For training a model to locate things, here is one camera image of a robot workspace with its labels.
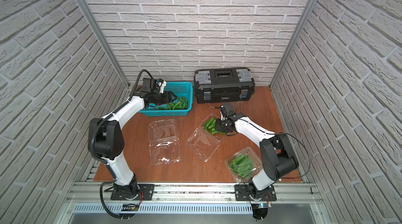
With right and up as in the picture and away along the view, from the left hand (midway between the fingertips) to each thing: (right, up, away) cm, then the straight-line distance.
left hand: (176, 95), depth 92 cm
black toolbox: (+29, +7, +6) cm, 31 cm away
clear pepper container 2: (+38, -36, -13) cm, 54 cm away
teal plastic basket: (-1, +5, +18) cm, 19 cm away
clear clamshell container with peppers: (-6, -27, -4) cm, 28 cm away
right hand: (+26, -19, -1) cm, 32 cm away
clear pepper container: (+18, -27, -2) cm, 32 cm away
